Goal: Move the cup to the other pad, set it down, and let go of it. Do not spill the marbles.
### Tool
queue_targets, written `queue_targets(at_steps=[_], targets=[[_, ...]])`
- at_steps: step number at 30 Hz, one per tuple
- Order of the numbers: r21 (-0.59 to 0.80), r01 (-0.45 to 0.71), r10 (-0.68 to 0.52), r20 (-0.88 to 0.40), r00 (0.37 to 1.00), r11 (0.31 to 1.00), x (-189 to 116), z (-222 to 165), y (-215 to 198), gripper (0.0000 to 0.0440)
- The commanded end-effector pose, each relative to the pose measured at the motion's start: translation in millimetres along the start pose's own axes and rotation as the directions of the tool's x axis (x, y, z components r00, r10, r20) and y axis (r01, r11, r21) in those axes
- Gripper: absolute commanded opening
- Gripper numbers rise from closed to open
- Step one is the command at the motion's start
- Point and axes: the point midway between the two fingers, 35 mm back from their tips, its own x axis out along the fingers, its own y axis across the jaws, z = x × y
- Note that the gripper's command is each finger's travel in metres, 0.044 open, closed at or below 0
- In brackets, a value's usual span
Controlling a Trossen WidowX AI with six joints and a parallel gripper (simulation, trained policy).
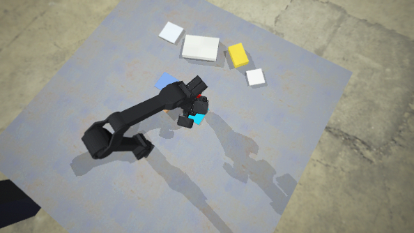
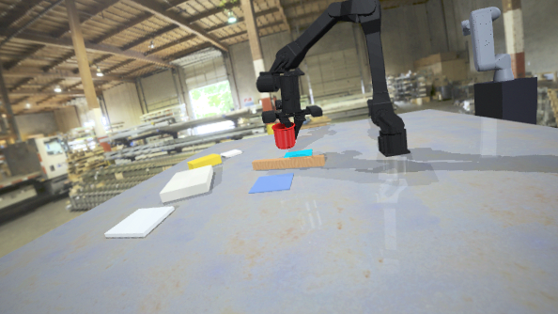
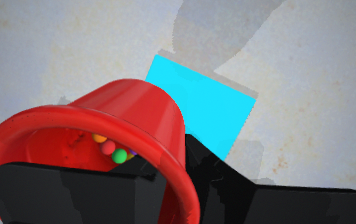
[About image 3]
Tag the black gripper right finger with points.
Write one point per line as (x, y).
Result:
(227, 197)

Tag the red marble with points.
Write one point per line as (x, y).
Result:
(107, 147)

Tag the orange marble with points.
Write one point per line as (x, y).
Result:
(98, 138)

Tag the green marble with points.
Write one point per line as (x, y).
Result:
(119, 155)

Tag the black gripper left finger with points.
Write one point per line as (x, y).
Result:
(130, 193)

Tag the red cup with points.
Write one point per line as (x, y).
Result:
(134, 114)

